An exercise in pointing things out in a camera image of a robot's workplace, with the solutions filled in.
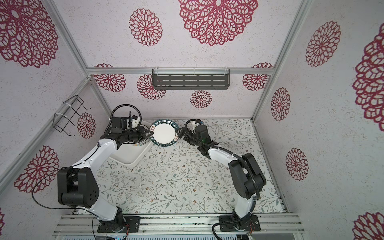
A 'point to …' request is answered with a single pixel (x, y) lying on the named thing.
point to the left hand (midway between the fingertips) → (152, 134)
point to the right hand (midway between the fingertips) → (179, 130)
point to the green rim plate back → (165, 132)
